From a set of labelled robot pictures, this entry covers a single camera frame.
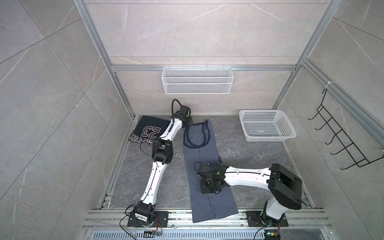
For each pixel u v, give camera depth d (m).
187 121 1.01
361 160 0.58
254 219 0.73
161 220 0.73
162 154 0.71
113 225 0.73
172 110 0.86
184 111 0.91
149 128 1.07
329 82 0.70
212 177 0.65
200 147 0.99
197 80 1.01
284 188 0.44
